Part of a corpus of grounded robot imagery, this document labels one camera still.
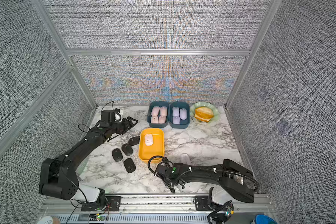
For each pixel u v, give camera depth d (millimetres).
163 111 1135
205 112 1064
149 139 951
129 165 854
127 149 932
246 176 414
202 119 1064
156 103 1170
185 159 881
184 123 1066
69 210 721
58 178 424
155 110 1124
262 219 617
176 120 1060
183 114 1104
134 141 947
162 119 1056
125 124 760
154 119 1082
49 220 650
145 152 892
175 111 1117
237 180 451
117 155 905
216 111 1099
